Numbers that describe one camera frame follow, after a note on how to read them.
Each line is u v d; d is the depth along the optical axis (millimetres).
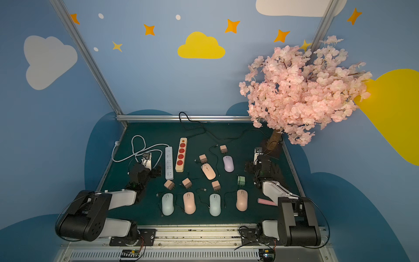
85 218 432
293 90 689
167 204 821
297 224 426
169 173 931
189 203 826
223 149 1064
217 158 1021
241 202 838
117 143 1120
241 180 885
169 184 885
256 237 740
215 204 820
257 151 807
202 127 1219
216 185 888
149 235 748
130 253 730
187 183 901
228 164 979
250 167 840
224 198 864
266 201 845
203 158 1011
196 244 735
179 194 864
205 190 888
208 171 955
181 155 1011
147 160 771
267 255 731
